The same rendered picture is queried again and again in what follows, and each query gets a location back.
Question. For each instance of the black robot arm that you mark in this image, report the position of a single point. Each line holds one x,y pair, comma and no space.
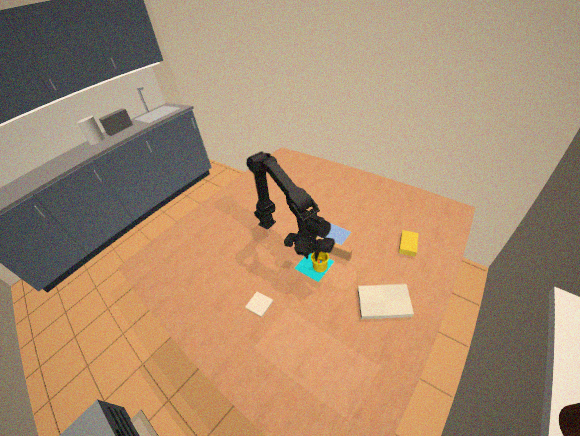
297,199

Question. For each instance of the wooden rail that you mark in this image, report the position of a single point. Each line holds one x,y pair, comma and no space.
341,251

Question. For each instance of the cream flat square tile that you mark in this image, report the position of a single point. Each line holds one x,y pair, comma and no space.
259,304

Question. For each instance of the yellow cup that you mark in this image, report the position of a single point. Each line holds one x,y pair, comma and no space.
322,266

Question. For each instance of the yellow flat block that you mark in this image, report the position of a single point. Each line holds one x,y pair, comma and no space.
408,243

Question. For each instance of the beige flat rectangular block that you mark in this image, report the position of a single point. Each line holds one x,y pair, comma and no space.
386,301

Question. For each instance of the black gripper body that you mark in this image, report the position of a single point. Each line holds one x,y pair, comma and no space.
325,245

